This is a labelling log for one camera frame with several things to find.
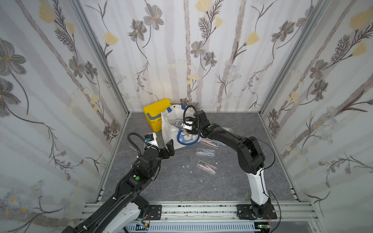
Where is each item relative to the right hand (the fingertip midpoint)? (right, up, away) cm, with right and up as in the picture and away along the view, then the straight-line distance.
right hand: (190, 117), depth 93 cm
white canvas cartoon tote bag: (-13, -1, +5) cm, 14 cm away
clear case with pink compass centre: (+10, -31, -3) cm, 33 cm away
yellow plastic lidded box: (-26, +4, +8) cm, 28 cm away
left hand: (-12, -13, -19) cm, 26 cm away
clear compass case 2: (+29, -8, +15) cm, 34 cm away
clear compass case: (+10, -23, +3) cm, 25 cm away
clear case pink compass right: (+14, -18, +8) cm, 24 cm away
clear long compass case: (-7, -4, -11) cm, 14 cm away
